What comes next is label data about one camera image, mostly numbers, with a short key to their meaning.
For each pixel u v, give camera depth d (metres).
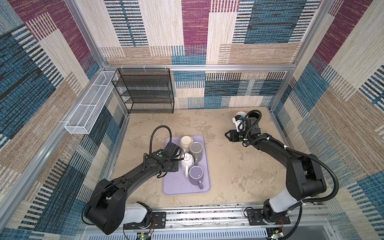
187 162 0.82
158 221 0.73
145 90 1.11
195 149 0.87
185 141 0.92
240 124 0.81
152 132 0.73
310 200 0.49
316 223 0.74
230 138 0.83
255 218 0.73
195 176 0.80
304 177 0.46
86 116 0.94
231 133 0.83
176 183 0.85
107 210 0.41
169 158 0.66
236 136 0.81
